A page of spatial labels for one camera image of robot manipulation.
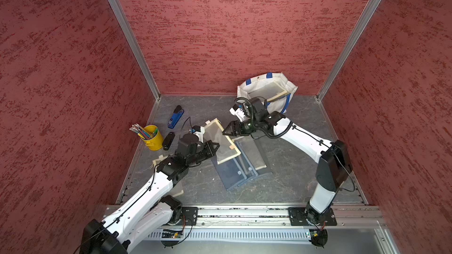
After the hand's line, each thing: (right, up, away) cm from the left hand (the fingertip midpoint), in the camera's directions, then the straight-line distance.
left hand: (219, 148), depth 76 cm
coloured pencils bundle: (-40, +7, +9) cm, 41 cm away
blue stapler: (-29, +15, +33) cm, 46 cm away
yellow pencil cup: (-35, 0, +13) cm, 37 cm away
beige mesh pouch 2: (+15, -2, +19) cm, 24 cm away
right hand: (+4, +5, +3) cm, 7 cm away
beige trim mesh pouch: (-4, +7, +7) cm, 11 cm away
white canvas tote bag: (+32, +20, +21) cm, 44 cm away
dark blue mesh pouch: (+6, -15, +11) cm, 20 cm away
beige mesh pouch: (+28, +29, +25) cm, 47 cm away
